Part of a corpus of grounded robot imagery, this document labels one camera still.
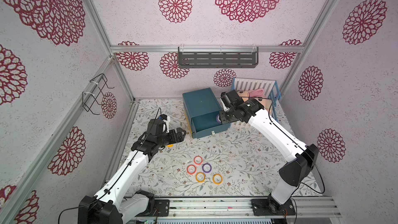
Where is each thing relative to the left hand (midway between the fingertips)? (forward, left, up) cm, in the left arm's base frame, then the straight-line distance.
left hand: (179, 134), depth 81 cm
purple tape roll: (-12, -15, -17) cm, 25 cm away
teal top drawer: (+5, -14, +3) cm, 15 cm away
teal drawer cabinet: (+17, -12, +1) cm, 21 cm away
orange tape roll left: (-17, -11, -17) cm, 26 cm away
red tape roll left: (-12, -6, -17) cm, 22 cm away
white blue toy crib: (+39, -58, -7) cm, 70 cm away
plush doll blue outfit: (+32, -40, -3) cm, 52 cm away
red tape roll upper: (-7, -10, -17) cm, 21 cm away
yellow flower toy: (+2, +7, -16) cm, 18 cm away
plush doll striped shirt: (+27, -55, -7) cm, 62 cm away
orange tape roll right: (-18, -20, -17) cm, 32 cm away
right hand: (+7, -26, +5) cm, 27 cm away
